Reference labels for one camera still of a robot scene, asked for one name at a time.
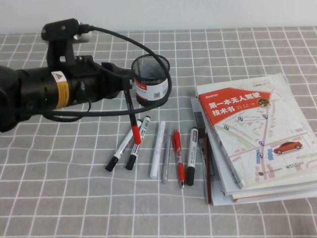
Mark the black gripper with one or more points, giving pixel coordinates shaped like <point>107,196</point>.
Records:
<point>91,82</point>

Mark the red and black pen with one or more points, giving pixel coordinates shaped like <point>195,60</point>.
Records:
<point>134,125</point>

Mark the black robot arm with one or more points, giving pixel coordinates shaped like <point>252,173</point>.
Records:
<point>48,88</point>

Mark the black mesh pen holder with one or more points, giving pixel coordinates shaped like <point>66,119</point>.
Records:
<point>150,80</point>

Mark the red retractable pen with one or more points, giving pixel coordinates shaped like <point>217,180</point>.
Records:
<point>178,152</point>

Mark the grey slim pen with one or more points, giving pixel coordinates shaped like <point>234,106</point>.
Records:
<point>166,156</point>

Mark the white marker pen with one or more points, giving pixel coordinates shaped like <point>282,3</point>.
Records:
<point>157,150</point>

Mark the black white marker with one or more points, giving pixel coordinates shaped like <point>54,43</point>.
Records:
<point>135,150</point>
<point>119,152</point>
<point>192,156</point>

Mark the black white marker far left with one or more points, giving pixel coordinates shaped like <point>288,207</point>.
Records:
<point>119,152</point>

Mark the black white marker right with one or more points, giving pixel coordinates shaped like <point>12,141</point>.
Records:
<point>192,156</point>

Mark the grey checkered tablecloth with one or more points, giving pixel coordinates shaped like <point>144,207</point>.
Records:
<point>53,182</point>

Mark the dark red thin book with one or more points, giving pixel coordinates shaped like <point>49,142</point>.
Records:
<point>203,141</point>

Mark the orange white top book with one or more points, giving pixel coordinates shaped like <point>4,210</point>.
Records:
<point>261,130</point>

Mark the white bottom book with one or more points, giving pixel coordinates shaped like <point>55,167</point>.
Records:
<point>219,198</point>

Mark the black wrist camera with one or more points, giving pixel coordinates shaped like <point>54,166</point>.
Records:
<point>61,36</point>

